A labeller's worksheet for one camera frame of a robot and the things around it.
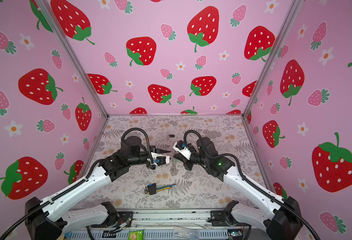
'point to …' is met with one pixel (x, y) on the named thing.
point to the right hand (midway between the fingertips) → (174, 154)
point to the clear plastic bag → (180, 232)
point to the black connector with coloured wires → (151, 189)
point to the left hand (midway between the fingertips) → (169, 150)
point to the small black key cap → (172, 135)
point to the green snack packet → (136, 235)
